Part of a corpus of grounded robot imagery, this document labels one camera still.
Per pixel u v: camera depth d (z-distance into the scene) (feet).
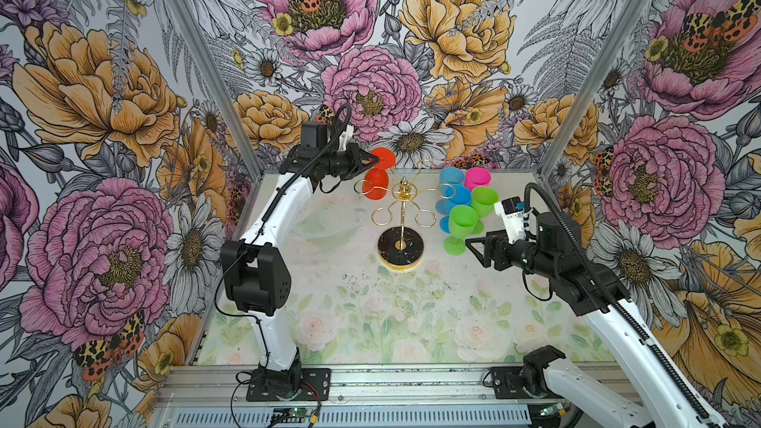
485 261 2.05
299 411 2.33
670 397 1.28
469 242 2.24
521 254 1.92
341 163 2.40
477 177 3.34
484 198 3.02
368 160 2.66
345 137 2.55
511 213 1.97
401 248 3.24
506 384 2.43
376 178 2.95
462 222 2.91
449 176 3.37
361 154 2.50
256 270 1.60
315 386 2.41
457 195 3.24
